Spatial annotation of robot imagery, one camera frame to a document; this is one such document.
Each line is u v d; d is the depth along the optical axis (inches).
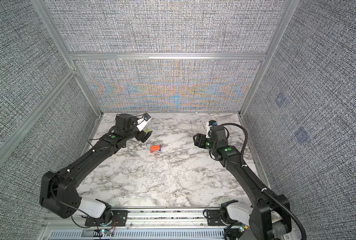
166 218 29.4
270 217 15.4
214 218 28.7
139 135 28.8
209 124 28.8
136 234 27.6
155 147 39.4
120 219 28.9
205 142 28.0
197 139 28.9
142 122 27.6
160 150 38.4
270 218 15.4
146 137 30.0
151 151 38.3
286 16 28.4
